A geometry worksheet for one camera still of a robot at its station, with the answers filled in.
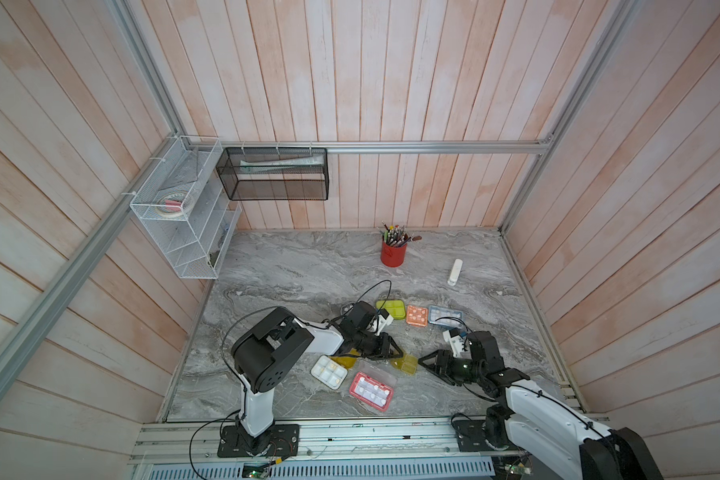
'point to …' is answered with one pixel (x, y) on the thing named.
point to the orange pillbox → (417, 316)
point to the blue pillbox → (434, 313)
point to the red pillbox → (372, 391)
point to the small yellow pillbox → (407, 363)
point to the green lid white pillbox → (393, 307)
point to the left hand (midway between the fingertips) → (397, 359)
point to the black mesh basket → (274, 174)
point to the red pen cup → (393, 256)
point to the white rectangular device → (458, 263)
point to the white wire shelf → (198, 242)
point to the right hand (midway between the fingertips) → (423, 362)
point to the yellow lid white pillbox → (333, 370)
